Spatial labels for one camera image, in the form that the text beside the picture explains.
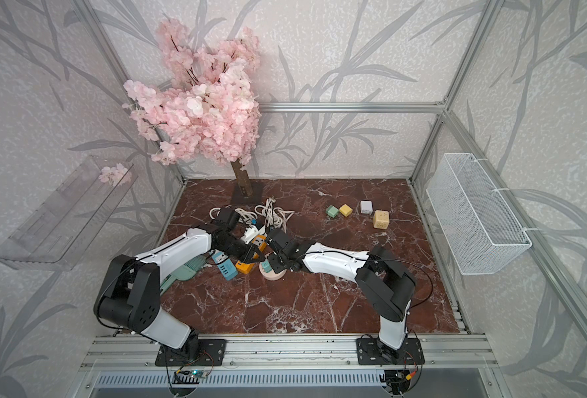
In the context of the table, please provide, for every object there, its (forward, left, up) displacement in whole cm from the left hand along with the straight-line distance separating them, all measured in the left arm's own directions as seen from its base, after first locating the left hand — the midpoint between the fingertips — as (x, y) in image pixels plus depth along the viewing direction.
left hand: (262, 257), depth 86 cm
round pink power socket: (-4, -3, -5) cm, 7 cm away
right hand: (+1, -4, -2) cm, 5 cm away
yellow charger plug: (+26, -33, -6) cm, 42 cm away
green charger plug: (+25, -27, -5) cm, 37 cm away
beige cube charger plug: (+18, -46, -2) cm, 50 cm away
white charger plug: (+27, -42, -6) cm, 51 cm away
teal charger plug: (-3, -2, -1) cm, 3 cm away
